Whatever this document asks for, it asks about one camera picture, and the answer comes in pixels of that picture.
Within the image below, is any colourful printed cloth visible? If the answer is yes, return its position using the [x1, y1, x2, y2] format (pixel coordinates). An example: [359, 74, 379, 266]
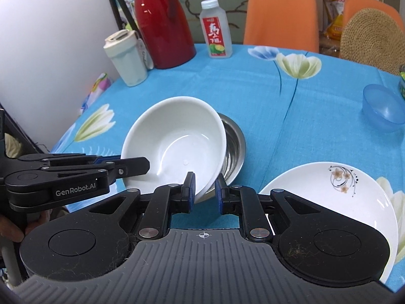
[80, 72, 114, 118]

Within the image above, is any person's left hand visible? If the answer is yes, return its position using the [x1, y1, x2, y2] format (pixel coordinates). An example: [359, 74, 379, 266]
[0, 211, 51, 241]

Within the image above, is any clear juice bottle red label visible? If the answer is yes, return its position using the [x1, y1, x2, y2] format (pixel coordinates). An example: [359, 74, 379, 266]
[199, 0, 233, 59]

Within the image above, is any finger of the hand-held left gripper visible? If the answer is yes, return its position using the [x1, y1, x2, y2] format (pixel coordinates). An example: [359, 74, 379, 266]
[17, 153, 123, 169]
[5, 156, 150, 189]

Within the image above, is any pale green tumbler cup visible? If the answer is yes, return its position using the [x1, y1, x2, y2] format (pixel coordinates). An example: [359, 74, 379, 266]
[103, 29, 148, 87]

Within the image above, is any small white floral plate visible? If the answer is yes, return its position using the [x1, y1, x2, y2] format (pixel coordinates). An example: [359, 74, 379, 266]
[258, 162, 399, 284]

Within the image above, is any blue plastic bowl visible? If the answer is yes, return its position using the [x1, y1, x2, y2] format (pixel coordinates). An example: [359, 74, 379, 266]
[362, 84, 405, 132]

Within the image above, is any stainless steel bowl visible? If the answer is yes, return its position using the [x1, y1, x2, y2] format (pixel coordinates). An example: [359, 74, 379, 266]
[209, 112, 247, 197]

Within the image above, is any woven straw cushion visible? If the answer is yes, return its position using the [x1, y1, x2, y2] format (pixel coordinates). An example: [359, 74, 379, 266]
[339, 8, 405, 76]

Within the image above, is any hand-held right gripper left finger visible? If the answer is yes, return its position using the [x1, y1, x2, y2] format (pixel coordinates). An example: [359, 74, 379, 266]
[89, 171, 197, 239]

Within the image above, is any orange chair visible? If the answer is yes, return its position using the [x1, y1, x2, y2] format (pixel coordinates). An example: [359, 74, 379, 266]
[342, 0, 405, 26]
[243, 0, 320, 53]

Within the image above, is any blue floral tablecloth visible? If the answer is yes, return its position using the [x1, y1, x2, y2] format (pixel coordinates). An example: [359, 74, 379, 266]
[51, 43, 405, 292]

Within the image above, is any red thermos jug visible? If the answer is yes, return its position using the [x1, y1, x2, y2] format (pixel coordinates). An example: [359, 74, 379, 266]
[129, 0, 197, 69]

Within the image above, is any white ceramic bowl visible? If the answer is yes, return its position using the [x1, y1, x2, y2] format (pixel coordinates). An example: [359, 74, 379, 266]
[121, 96, 227, 205]

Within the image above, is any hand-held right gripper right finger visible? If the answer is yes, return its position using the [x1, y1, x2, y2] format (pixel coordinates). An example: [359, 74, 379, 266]
[214, 177, 320, 243]

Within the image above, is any yellow food package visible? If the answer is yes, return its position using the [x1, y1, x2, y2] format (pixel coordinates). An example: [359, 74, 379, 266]
[321, 0, 356, 42]

